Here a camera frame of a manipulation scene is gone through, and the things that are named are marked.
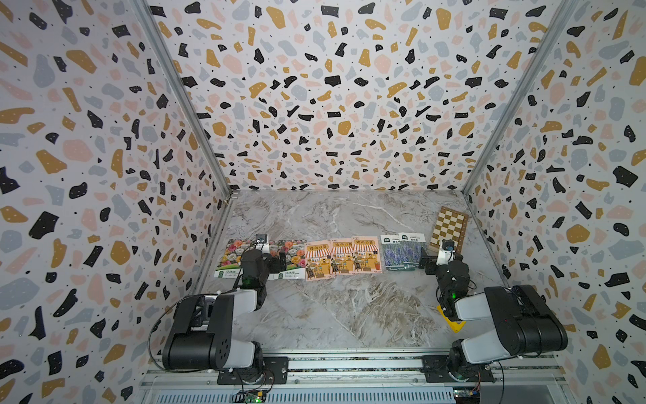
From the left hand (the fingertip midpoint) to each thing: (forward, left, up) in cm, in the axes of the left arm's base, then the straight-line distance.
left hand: (272, 249), depth 92 cm
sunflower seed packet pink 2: (+2, -26, -8) cm, 27 cm away
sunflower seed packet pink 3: (+3, -35, -8) cm, 36 cm away
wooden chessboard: (+14, -72, -5) cm, 74 cm away
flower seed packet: (+4, -7, -7) cm, 11 cm away
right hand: (-2, -61, +2) cm, 61 cm away
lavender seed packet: (+1, -46, -8) cm, 47 cm away
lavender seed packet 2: (+5, -54, -9) cm, 55 cm away
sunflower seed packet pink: (-1, -16, -7) cm, 18 cm away
